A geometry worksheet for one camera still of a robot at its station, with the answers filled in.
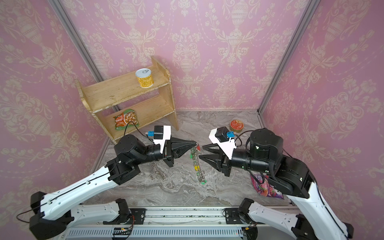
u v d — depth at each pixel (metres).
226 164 0.39
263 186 0.79
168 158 0.43
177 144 0.46
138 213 0.76
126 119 0.86
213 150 0.49
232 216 0.73
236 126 1.07
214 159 0.41
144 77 0.69
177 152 0.47
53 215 0.39
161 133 0.40
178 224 0.73
